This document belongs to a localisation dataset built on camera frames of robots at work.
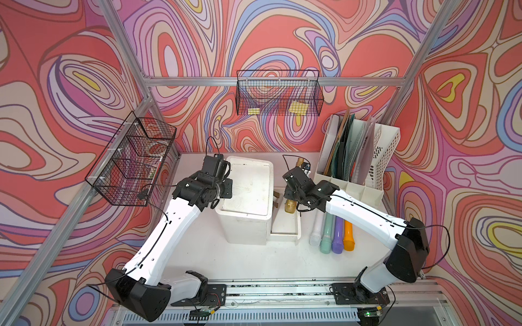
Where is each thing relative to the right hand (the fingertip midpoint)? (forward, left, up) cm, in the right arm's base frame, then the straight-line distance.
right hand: (291, 194), depth 82 cm
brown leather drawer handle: (-2, +7, +4) cm, 8 cm away
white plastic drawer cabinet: (-12, +14, +7) cm, 20 cm away
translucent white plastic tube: (-13, -10, -14) cm, 22 cm away
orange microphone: (-16, -23, -13) cm, 31 cm away
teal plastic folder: (+36, -36, +4) cm, 51 cm away
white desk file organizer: (+29, -50, +3) cm, 58 cm away
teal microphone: (-14, -14, -14) cm, 25 cm away
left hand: (-1, +25, +9) cm, 27 cm away
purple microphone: (-16, -18, -14) cm, 28 cm away
